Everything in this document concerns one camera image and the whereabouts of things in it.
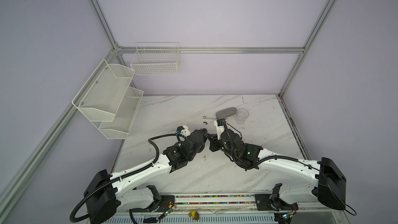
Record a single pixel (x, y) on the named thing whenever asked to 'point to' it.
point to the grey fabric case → (226, 112)
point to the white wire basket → (156, 58)
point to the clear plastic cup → (241, 115)
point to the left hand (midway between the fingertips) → (209, 131)
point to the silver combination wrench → (204, 117)
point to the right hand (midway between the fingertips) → (205, 136)
